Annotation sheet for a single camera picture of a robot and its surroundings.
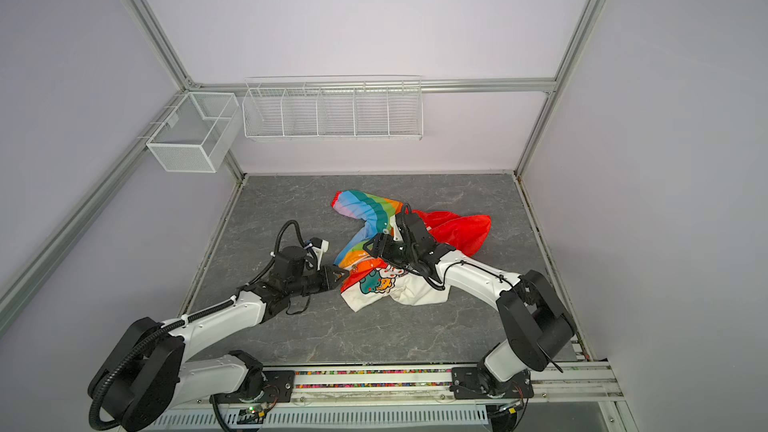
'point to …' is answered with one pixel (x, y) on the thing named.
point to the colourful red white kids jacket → (371, 281)
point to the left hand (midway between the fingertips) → (348, 277)
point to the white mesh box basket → (199, 135)
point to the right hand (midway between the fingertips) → (369, 252)
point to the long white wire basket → (334, 108)
